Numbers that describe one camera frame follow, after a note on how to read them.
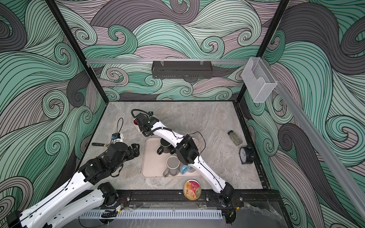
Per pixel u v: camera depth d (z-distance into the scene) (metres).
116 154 0.54
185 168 0.76
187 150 0.62
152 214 0.70
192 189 0.73
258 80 0.79
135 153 0.67
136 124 0.95
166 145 0.83
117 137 0.65
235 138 0.94
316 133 0.54
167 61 0.93
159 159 0.88
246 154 0.81
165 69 0.94
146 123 0.72
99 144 0.93
